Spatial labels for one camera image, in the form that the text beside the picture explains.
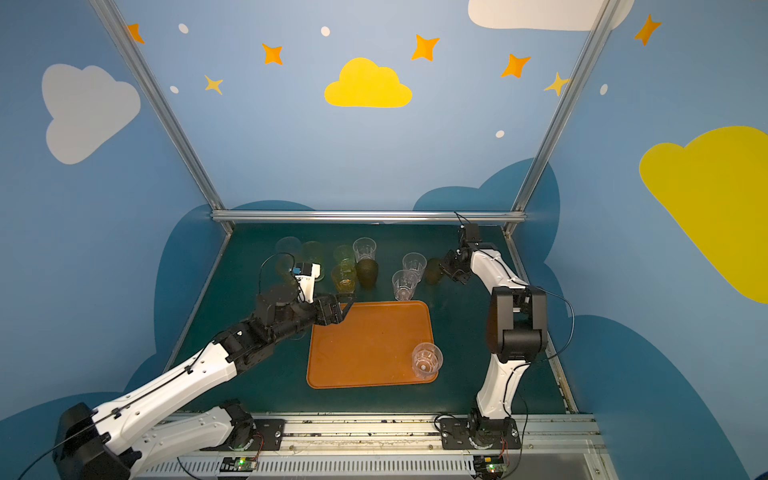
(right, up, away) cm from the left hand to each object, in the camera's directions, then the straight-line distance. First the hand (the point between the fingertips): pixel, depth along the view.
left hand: (348, 297), depth 72 cm
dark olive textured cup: (+3, +5, +30) cm, 31 cm away
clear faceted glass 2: (+19, +8, +32) cm, 38 cm away
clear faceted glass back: (+1, +13, +37) cm, 40 cm away
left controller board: (-26, -40, -2) cm, 48 cm away
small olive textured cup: (+26, +4, +32) cm, 41 cm away
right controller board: (+35, -41, -1) cm, 54 cm away
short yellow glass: (-6, +3, +31) cm, 32 cm away
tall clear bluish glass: (-25, +12, +29) cm, 40 cm away
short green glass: (-6, +10, +35) cm, 37 cm away
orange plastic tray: (+5, -18, +18) cm, 26 cm away
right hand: (+29, +7, +25) cm, 39 cm away
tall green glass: (-16, +11, +29) cm, 35 cm away
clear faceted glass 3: (+16, +1, +29) cm, 33 cm away
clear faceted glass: (+21, -20, +14) cm, 33 cm away
